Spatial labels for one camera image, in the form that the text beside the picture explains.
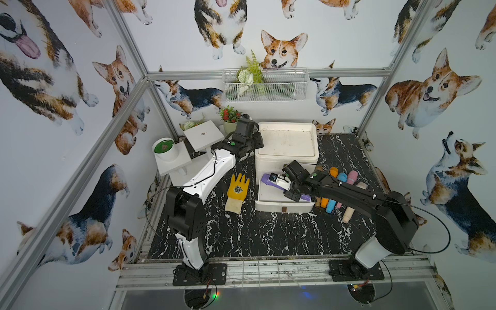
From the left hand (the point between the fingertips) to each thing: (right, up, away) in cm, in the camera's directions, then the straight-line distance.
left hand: (263, 137), depth 86 cm
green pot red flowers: (-16, +10, +6) cm, 20 cm away
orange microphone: (+36, -17, +14) cm, 42 cm away
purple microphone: (+1, -19, 0) cm, 19 cm away
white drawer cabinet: (+7, -3, 0) cm, 7 cm away
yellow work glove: (-13, -27, +9) cm, 31 cm away
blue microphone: (+40, -19, +12) cm, 46 cm away
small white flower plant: (-40, +9, +20) cm, 46 cm away
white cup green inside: (-43, -5, -1) cm, 44 cm away
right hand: (+11, -21, 0) cm, 24 cm away
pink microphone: (+45, -20, +12) cm, 50 cm away
